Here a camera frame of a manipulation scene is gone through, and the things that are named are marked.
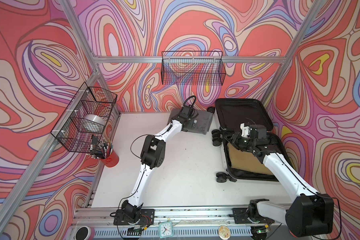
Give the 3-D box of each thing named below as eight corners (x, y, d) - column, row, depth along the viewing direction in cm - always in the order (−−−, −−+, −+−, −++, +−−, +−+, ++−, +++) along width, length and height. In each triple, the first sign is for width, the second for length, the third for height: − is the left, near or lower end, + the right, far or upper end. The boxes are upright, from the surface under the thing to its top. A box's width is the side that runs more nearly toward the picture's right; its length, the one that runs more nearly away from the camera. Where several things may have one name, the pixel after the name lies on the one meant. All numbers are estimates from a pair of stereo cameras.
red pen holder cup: (106, 171, 91) (91, 157, 77) (104, 160, 96) (90, 144, 82) (121, 165, 94) (109, 150, 79) (118, 154, 99) (107, 138, 84)
